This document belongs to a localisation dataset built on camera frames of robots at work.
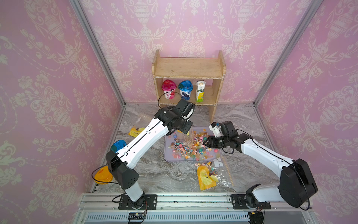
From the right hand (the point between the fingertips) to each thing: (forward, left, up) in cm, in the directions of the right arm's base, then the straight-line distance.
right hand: (206, 143), depth 84 cm
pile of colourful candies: (+3, +8, -8) cm, 12 cm away
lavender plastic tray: (-2, -8, -11) cm, 14 cm away
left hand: (+4, +12, +13) cm, 18 cm away
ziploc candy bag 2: (-16, -3, -9) cm, 19 cm away
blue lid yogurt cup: (+29, +11, +20) cm, 37 cm away
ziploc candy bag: (+9, +11, -9) cm, 17 cm away
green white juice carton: (+26, +2, +19) cm, 32 cm away
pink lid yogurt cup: (+30, +21, +20) cm, 42 cm away
